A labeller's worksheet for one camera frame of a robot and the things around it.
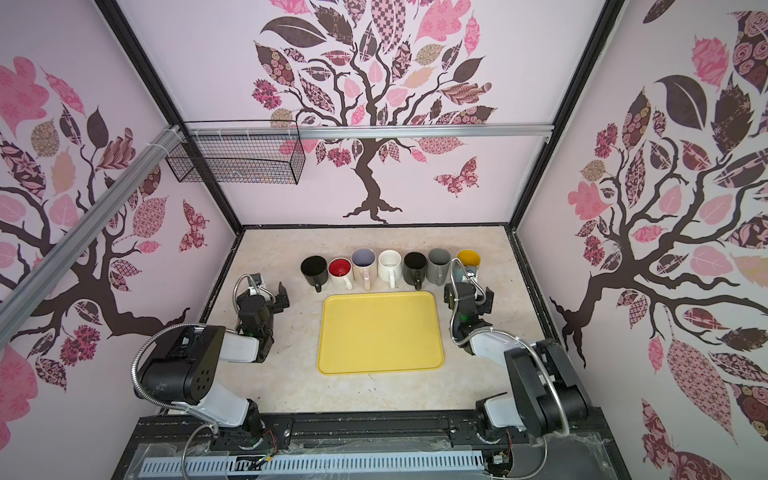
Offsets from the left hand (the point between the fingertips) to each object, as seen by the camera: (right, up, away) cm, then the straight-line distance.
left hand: (267, 288), depth 93 cm
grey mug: (+55, +7, +4) cm, 56 cm away
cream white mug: (+22, +4, +10) cm, 24 cm away
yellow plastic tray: (+36, -15, +2) cm, 39 cm away
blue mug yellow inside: (+67, +8, +9) cm, 68 cm away
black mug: (+47, +6, +5) cm, 48 cm away
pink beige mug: (+31, +7, +2) cm, 32 cm away
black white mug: (+14, +5, +4) cm, 16 cm away
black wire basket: (-9, +44, +2) cm, 45 cm away
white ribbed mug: (+39, +7, +9) cm, 41 cm away
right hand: (+65, +2, -2) cm, 65 cm away
